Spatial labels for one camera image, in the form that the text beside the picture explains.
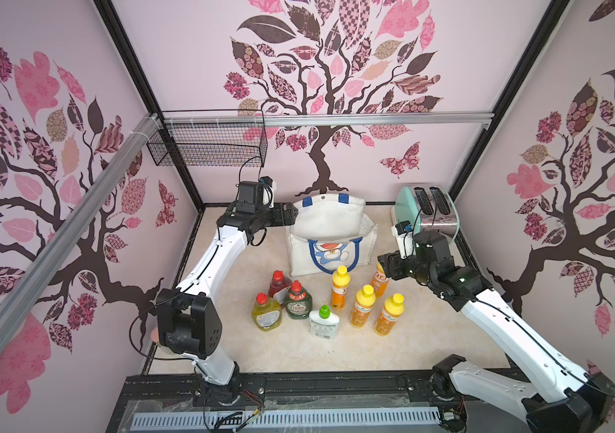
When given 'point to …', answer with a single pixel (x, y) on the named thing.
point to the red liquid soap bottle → (279, 281)
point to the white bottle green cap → (323, 324)
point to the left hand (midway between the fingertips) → (284, 216)
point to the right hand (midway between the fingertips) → (388, 252)
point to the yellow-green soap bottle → (267, 313)
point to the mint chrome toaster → (428, 207)
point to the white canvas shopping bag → (332, 230)
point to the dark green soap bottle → (298, 303)
